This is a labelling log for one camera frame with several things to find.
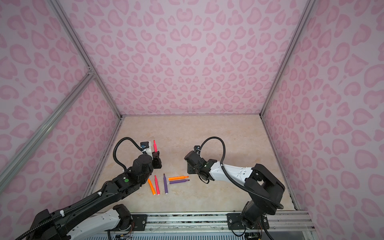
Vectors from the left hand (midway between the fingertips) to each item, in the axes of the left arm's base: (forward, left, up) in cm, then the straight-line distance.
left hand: (159, 150), depth 79 cm
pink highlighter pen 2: (-13, +3, -18) cm, 22 cm away
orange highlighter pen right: (-8, -8, -18) cm, 22 cm away
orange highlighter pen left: (-13, +6, -18) cm, 23 cm away
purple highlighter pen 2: (-11, -5, -18) cm, 21 cm away
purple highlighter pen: (-12, -1, -19) cm, 22 cm away
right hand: (-3, -17, -12) cm, 21 cm away
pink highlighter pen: (+1, +2, +2) cm, 3 cm away
